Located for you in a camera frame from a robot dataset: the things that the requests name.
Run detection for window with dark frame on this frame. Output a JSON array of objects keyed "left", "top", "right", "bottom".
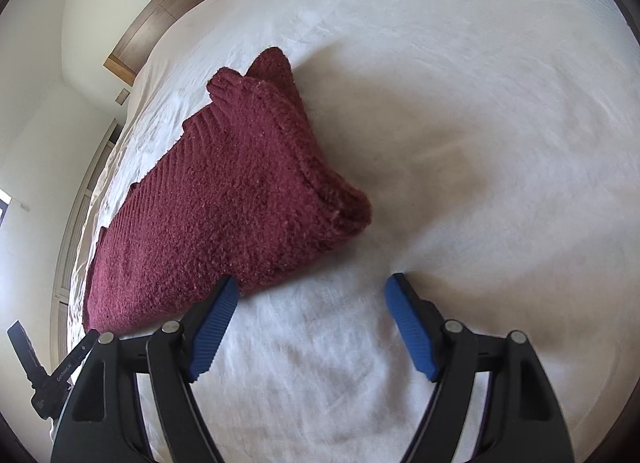
[{"left": 0, "top": 189, "right": 12, "bottom": 224}]

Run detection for dark red knitted sweater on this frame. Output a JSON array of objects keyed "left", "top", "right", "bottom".
[{"left": 82, "top": 47, "right": 372, "bottom": 335}]

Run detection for beige wall switch plate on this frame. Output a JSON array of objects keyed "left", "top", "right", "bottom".
[{"left": 115, "top": 88, "right": 130, "bottom": 106}]

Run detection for white bed sheet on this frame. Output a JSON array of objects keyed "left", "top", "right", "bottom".
[{"left": 67, "top": 0, "right": 639, "bottom": 462}]

